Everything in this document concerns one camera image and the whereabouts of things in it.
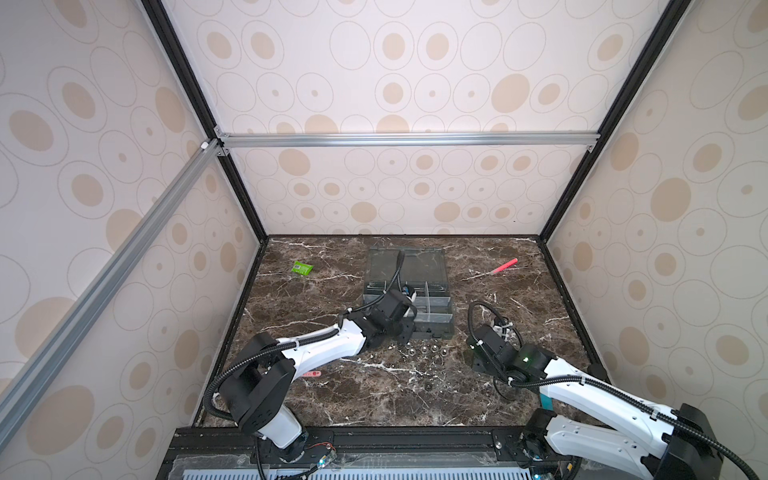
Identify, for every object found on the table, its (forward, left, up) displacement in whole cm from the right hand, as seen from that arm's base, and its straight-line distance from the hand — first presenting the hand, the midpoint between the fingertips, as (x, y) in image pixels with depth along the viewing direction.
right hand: (479, 356), depth 82 cm
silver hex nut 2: (+4, +15, -5) cm, 16 cm away
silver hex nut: (+4, +18, -6) cm, 20 cm away
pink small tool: (-3, +47, -4) cm, 47 cm away
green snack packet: (+35, +57, -4) cm, 67 cm away
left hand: (+9, +17, +5) cm, 20 cm away
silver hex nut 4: (+4, +9, -6) cm, 11 cm away
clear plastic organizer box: (+35, +12, -6) cm, 38 cm away
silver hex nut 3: (+5, +12, -5) cm, 14 cm away
